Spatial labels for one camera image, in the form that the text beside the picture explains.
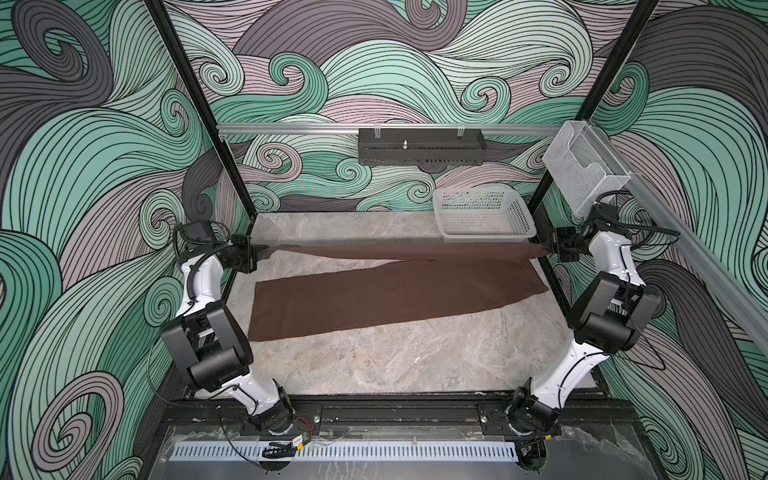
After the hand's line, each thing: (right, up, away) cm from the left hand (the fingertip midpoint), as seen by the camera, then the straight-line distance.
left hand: (268, 242), depth 85 cm
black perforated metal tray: (+46, +31, +11) cm, 57 cm away
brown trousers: (+17, -15, +13) cm, 26 cm away
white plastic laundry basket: (+76, +11, +37) cm, 86 cm away
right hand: (+85, 0, +7) cm, 86 cm away
